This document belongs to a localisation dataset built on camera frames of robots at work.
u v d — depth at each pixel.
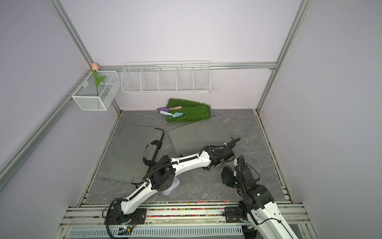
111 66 0.96
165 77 1.03
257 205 0.51
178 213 0.76
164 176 0.56
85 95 0.80
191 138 1.00
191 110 1.16
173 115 1.14
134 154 0.92
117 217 0.63
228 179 0.69
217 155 0.67
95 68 0.89
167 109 1.19
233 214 0.73
